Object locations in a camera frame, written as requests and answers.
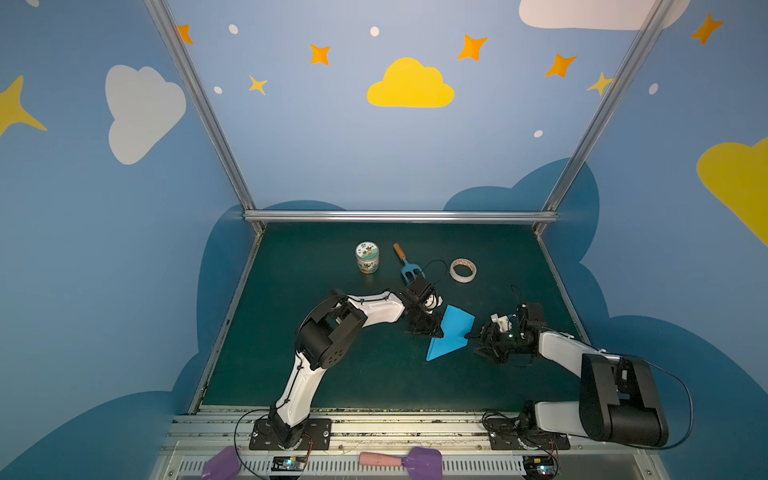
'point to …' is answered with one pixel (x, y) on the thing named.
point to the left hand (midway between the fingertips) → (446, 335)
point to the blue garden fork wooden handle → (399, 251)
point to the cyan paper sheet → (455, 325)
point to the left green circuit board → (288, 463)
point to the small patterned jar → (367, 255)
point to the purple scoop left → (224, 464)
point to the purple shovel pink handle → (421, 463)
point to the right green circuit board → (538, 465)
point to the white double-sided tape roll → (462, 278)
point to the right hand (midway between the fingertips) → (472, 339)
